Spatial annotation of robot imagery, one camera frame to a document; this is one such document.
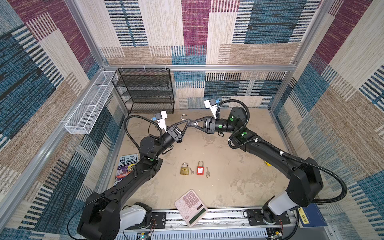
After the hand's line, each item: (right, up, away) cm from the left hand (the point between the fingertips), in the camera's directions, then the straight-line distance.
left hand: (190, 121), depth 63 cm
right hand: (0, -2, +2) cm, 3 cm away
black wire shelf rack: (-34, +23, +48) cm, 63 cm away
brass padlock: (-4, -29, +26) cm, 39 cm away
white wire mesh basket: (-65, +2, +29) cm, 71 cm away
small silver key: (0, -29, +27) cm, 39 cm away
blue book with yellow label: (+57, -45, +10) cm, 74 cm away
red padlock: (+5, -28, +26) cm, 38 cm away
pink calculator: (0, -43, +13) cm, 45 cm away
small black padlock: (-9, +4, +56) cm, 57 cm away
